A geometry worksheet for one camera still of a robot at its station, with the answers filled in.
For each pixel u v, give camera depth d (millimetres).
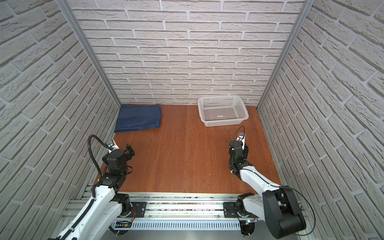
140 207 739
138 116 1123
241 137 740
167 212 744
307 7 697
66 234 409
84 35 800
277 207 416
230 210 734
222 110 1176
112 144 676
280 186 454
